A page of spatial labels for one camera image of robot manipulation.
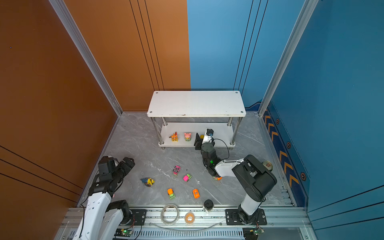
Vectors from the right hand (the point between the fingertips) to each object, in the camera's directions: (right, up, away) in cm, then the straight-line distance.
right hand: (200, 134), depth 89 cm
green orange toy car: (+10, -25, -4) cm, 27 cm away
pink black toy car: (-14, -21, -2) cm, 25 cm away
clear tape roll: (-19, -41, -14) cm, 47 cm away
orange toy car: (-2, -31, -10) cm, 32 cm away
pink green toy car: (-7, -25, -4) cm, 26 cm away
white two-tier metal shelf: (-11, +10, -16) cm, 22 cm away
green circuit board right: (+24, -46, -19) cm, 55 cm away
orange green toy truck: (-15, -31, -10) cm, 36 cm away
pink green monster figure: (-8, -2, +3) cm, 8 cm away
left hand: (-40, -15, -5) cm, 43 cm away
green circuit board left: (-37, -46, -18) cm, 61 cm away
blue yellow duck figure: (-29, -26, -6) cm, 39 cm away
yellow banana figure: (+1, 0, -11) cm, 11 cm away
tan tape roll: (-4, -40, -15) cm, 42 cm away
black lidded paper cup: (+4, -32, -20) cm, 38 cm away
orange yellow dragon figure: (-16, -2, +2) cm, 16 cm away
